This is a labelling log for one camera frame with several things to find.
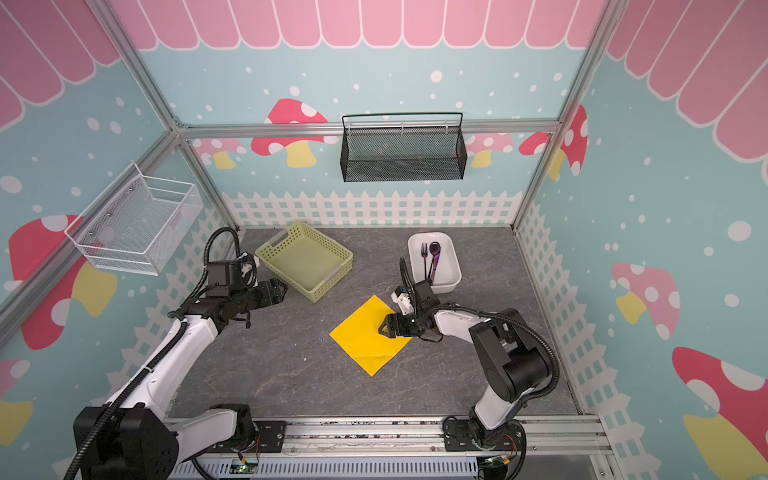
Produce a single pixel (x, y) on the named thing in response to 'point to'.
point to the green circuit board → (247, 468)
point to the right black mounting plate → (458, 437)
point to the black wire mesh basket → (407, 154)
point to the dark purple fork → (424, 253)
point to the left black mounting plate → (268, 437)
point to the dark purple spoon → (434, 250)
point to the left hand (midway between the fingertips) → (275, 294)
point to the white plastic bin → (448, 273)
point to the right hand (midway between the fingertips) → (387, 329)
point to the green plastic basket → (306, 259)
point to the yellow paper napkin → (359, 335)
